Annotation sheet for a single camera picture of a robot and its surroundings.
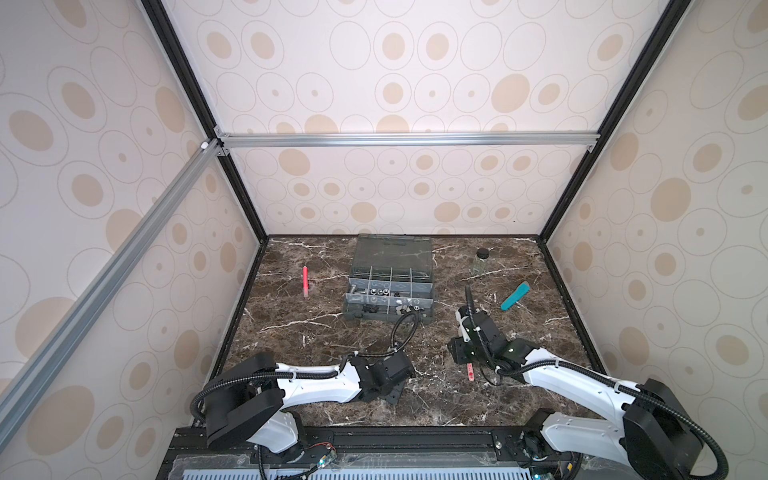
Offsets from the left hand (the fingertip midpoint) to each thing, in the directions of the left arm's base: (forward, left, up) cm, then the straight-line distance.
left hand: (404, 388), depth 82 cm
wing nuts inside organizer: (+25, -3, 0) cm, 25 cm away
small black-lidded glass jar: (+40, -27, +3) cm, 49 cm away
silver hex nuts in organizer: (+32, +6, -1) cm, 33 cm away
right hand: (+12, -15, +4) cm, 19 cm away
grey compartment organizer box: (+37, +4, +3) cm, 38 cm away
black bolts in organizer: (+25, +11, 0) cm, 27 cm away
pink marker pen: (+36, +34, -1) cm, 50 cm away
